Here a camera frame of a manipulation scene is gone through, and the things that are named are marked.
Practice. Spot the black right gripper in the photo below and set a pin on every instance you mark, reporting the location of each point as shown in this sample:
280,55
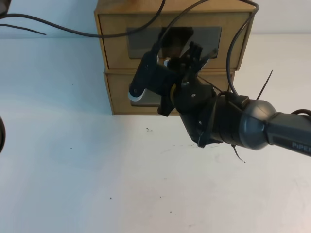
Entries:
190,98

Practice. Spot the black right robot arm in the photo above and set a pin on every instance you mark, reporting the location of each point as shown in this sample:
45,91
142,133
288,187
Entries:
211,115

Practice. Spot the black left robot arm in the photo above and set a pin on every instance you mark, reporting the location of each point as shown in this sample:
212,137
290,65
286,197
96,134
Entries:
2,134

